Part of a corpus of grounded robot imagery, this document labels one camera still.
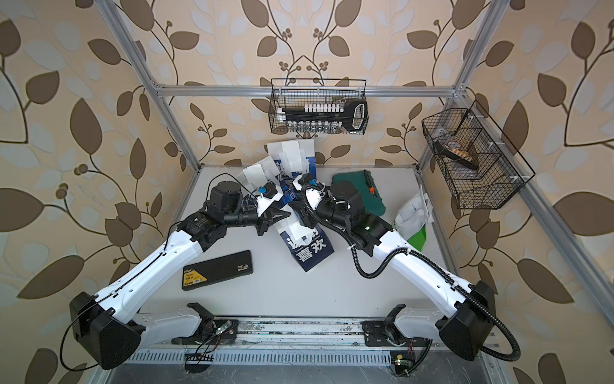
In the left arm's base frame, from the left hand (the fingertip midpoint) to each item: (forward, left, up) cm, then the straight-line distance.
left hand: (284, 208), depth 70 cm
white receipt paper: (+34, +1, -7) cm, 34 cm away
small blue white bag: (-8, -8, -15) cm, 18 cm away
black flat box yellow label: (-8, +27, -28) cm, 40 cm away
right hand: (+2, -3, +3) cm, 4 cm away
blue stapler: (+1, -2, +6) cm, 6 cm away
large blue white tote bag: (+23, +4, -11) cm, 26 cm away
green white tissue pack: (+5, -43, -12) cm, 45 cm away
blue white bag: (+28, +2, -19) cm, 33 cm away
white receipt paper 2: (-3, -4, -8) cm, 10 cm away
